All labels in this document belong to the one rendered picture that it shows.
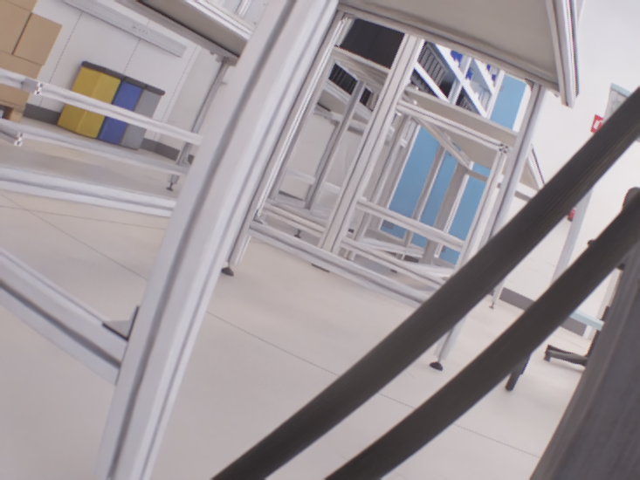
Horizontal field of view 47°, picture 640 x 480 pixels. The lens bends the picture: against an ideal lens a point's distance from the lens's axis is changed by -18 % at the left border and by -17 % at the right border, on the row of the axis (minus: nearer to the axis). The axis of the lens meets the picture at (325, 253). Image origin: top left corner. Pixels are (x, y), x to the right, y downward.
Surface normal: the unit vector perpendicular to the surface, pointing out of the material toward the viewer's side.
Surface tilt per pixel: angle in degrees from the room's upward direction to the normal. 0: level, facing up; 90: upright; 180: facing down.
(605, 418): 90
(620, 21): 90
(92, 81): 90
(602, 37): 90
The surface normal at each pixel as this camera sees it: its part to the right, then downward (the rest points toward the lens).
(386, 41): -0.29, -0.04
